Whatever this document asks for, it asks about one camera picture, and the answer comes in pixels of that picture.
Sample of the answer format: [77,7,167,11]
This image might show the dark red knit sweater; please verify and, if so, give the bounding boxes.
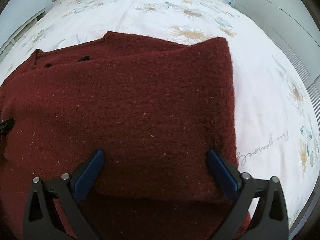
[1,32,237,239]

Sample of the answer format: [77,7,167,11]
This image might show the white low shelf unit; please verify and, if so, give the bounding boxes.
[0,7,47,55]

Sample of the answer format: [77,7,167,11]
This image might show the floral white bed cover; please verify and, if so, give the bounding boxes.
[1,0,319,228]

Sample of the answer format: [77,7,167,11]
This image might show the white louvered wardrobe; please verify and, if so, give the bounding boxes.
[231,0,320,156]

